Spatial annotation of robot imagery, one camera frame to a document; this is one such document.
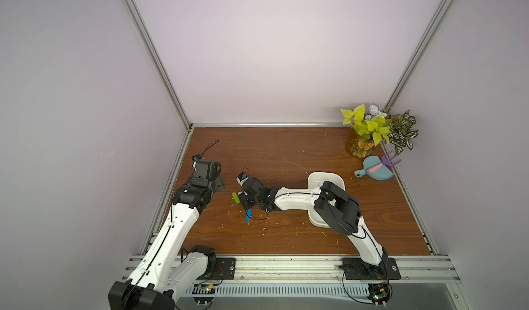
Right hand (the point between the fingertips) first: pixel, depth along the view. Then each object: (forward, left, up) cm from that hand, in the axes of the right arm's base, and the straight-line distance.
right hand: (241, 193), depth 91 cm
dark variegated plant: (+21, -70, +19) cm, 76 cm away
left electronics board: (-35, +10, -4) cm, 37 cm away
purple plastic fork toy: (+22, -73, -5) cm, 76 cm away
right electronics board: (-34, -53, -4) cm, 63 cm away
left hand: (-1, +8, +15) cm, 17 cm away
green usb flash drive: (-2, +2, -1) cm, 3 cm away
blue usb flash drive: (-8, -5, -2) cm, 10 cm away
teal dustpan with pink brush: (+16, -65, -3) cm, 67 cm away
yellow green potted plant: (+22, -56, +20) cm, 64 cm away
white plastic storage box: (+8, -34, 0) cm, 35 cm away
